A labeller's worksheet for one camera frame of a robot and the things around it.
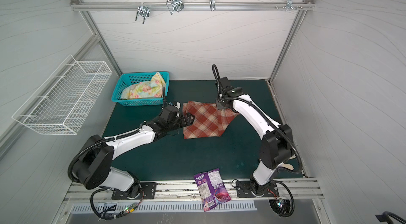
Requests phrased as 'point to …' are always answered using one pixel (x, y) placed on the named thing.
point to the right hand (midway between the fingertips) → (226, 98)
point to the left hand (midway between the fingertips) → (192, 116)
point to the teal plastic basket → (127, 80)
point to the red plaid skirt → (209, 121)
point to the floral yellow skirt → (152, 89)
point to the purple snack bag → (212, 188)
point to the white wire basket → (64, 102)
